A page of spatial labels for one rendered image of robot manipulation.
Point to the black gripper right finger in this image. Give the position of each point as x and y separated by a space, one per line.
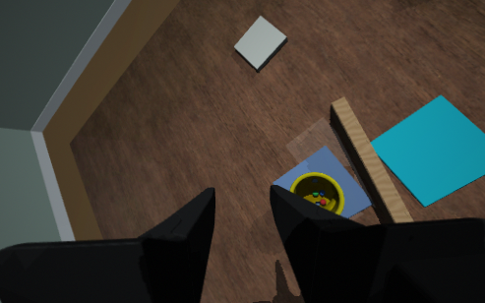
338 260

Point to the tan flat bar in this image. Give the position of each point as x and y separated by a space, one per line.
369 163

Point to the grey flat block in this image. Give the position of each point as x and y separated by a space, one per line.
260 43

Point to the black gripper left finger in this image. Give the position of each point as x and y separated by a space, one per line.
166 264

